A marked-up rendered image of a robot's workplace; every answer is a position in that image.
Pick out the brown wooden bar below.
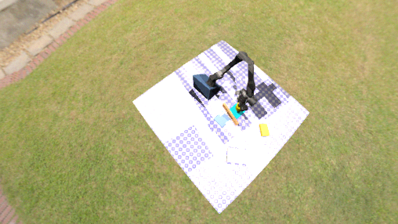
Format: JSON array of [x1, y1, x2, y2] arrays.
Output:
[[223, 103, 239, 126]]

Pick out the yellow rectangular block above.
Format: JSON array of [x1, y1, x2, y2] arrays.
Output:
[[259, 123, 270, 136]]

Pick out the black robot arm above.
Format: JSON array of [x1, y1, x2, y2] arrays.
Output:
[[205, 51, 258, 107]]

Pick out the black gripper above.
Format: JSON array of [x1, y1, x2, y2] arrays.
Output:
[[234, 90, 248, 111]]

